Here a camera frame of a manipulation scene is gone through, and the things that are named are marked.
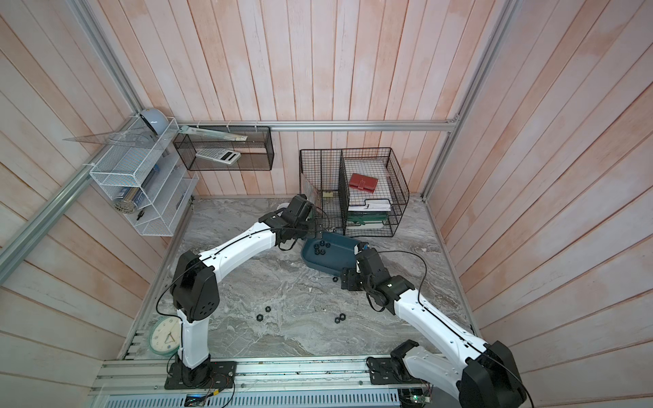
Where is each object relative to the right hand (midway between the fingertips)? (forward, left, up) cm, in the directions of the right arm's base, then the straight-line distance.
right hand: (350, 272), depth 84 cm
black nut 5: (+2, +5, -10) cm, 11 cm away
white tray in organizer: (+24, -9, +8) cm, 27 cm away
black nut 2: (-10, +28, -9) cm, 31 cm away
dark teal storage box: (+14, +6, -11) cm, 19 cm away
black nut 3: (-13, +4, -10) cm, 17 cm away
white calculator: (+40, +48, +18) cm, 65 cm away
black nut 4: (-12, +2, -9) cm, 15 cm away
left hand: (+14, +14, +5) cm, 20 cm away
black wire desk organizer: (+27, -3, +11) cm, 30 cm away
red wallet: (+31, -6, +12) cm, 34 cm away
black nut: (-13, +31, -9) cm, 34 cm away
